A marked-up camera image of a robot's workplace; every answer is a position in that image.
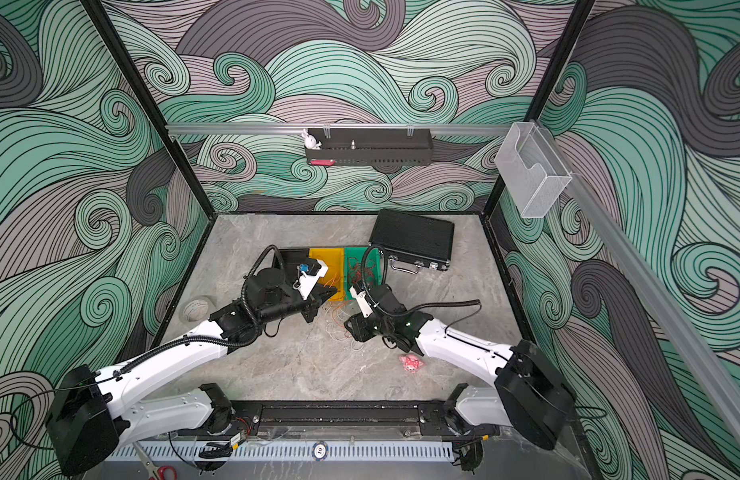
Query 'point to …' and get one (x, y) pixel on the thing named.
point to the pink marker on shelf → (323, 162)
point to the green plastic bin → (363, 254)
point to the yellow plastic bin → (334, 258)
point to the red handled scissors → (155, 471)
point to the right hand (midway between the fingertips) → (351, 322)
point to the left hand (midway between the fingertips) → (335, 287)
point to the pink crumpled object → (410, 362)
